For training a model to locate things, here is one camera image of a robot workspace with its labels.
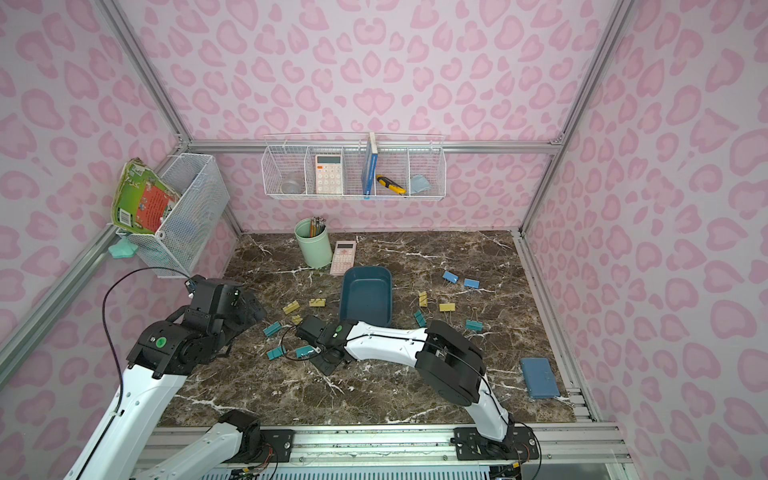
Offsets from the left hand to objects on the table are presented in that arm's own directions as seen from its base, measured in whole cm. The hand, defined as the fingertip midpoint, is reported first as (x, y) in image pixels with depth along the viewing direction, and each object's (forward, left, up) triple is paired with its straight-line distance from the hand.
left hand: (244, 307), depth 70 cm
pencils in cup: (+37, -9, -10) cm, 39 cm away
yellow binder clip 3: (+17, -44, -25) cm, 54 cm away
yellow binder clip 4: (+14, -52, -25) cm, 60 cm away
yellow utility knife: (+44, -34, +1) cm, 56 cm away
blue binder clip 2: (+24, -62, -25) cm, 71 cm away
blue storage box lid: (-8, -76, -25) cm, 80 cm away
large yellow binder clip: (+14, -1, -25) cm, 29 cm away
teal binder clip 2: (-1, -8, -24) cm, 26 cm away
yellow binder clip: (+16, -10, -24) cm, 30 cm away
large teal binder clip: (+7, +2, -24) cm, 26 cm away
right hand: (-4, -16, -22) cm, 27 cm away
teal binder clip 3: (+10, -43, -25) cm, 51 cm away
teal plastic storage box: (+19, -26, -25) cm, 40 cm away
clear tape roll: (+43, -2, +1) cm, 43 cm away
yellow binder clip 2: (+10, -4, -25) cm, 27 cm away
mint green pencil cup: (+32, -8, -17) cm, 37 cm away
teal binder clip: (-1, 0, -25) cm, 25 cm away
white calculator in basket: (+45, -14, +6) cm, 47 cm away
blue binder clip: (+27, -55, -26) cm, 66 cm away
